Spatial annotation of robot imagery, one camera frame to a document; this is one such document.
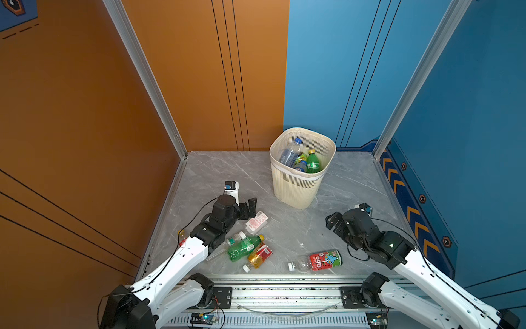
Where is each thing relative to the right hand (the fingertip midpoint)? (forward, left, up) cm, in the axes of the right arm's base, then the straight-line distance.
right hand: (329, 226), depth 76 cm
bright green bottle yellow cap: (+33, +7, +4) cm, 34 cm away
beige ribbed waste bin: (+14, +12, +4) cm, 19 cm away
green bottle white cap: (-6, +35, -8) cm, 36 cm away
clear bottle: (-3, +41, -11) cm, 42 cm away
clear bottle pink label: (+6, +29, -9) cm, 31 cm away
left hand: (+11, +31, +4) cm, 33 cm away
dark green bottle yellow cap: (+28, +3, +4) cm, 28 cm away
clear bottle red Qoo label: (-10, +4, -9) cm, 14 cm away
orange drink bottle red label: (-8, +26, -9) cm, 28 cm away
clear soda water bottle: (+31, +14, +6) cm, 34 cm away
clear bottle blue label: (+26, +8, +4) cm, 28 cm away
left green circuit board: (-27, +45, -15) cm, 54 cm away
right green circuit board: (-27, -16, -17) cm, 35 cm away
